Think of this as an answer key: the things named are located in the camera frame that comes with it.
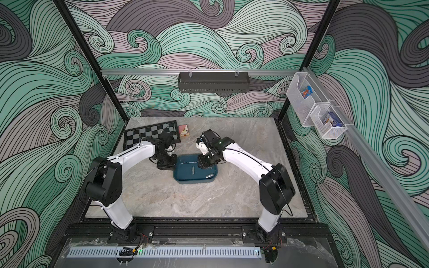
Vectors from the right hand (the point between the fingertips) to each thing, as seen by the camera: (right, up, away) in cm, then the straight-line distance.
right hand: (204, 163), depth 84 cm
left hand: (-16, -3, +5) cm, 17 cm away
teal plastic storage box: (-10, -6, +9) cm, 15 cm away
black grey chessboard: (-48, +13, +22) cm, 55 cm away
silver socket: (+3, -8, +7) cm, 11 cm away
